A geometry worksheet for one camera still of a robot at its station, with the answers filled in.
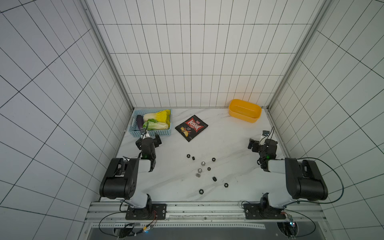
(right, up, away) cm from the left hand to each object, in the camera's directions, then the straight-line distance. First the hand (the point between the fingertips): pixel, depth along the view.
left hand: (148, 136), depth 94 cm
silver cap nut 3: (+32, -21, -10) cm, 39 cm away
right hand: (+68, -1, +1) cm, 68 cm away
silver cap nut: (+35, -16, -5) cm, 39 cm away
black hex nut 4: (+39, -18, -7) cm, 43 cm away
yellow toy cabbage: (+8, +13, +8) cm, 17 cm away
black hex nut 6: (+47, -26, -13) cm, 55 cm away
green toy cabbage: (+1, +8, +5) cm, 10 cm away
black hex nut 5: (+41, -23, -11) cm, 48 cm away
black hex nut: (+25, -11, -2) cm, 28 cm away
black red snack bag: (+28, +6, +13) cm, 31 cm away
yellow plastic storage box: (+70, +18, +24) cm, 76 cm away
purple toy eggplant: (-11, +10, +15) cm, 21 cm away
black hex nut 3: (+42, -14, -4) cm, 45 cm away
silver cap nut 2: (+33, -19, -9) cm, 39 cm away
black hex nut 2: (+29, -13, -3) cm, 32 cm away
